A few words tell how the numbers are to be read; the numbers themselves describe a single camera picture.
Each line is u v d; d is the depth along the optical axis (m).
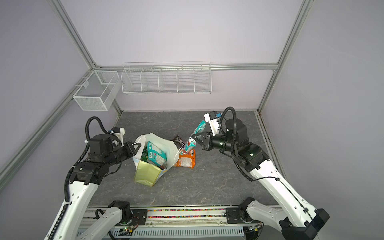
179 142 0.99
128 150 0.60
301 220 0.37
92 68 0.91
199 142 0.59
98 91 1.00
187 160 0.90
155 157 0.79
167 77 0.99
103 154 0.51
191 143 0.61
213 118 0.55
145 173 0.74
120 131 0.64
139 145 0.70
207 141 0.53
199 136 0.63
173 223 0.73
